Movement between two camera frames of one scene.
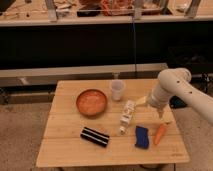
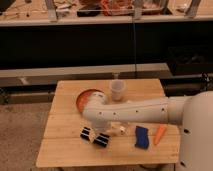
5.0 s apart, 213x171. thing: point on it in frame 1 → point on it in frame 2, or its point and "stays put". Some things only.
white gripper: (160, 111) → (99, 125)
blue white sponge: (141, 134) stays put
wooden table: (107, 123) stays put
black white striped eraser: (94, 136) stays put
